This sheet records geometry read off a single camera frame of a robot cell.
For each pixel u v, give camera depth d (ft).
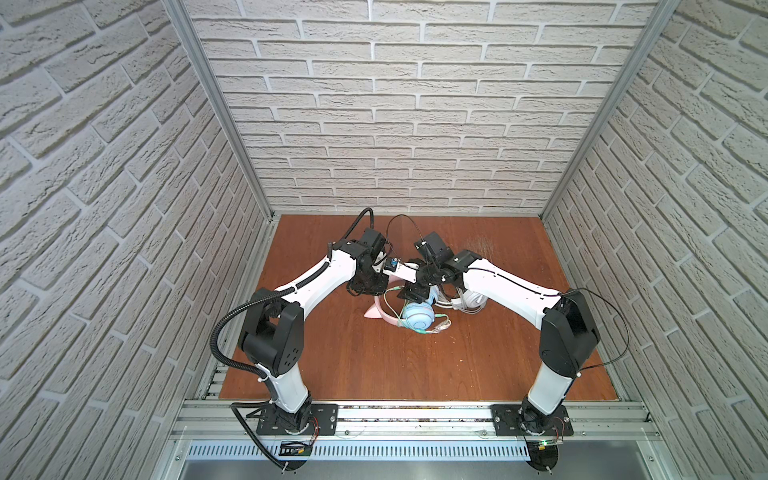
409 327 2.54
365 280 2.45
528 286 1.70
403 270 2.38
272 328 1.53
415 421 2.48
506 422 2.42
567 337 1.52
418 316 2.49
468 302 2.93
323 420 2.43
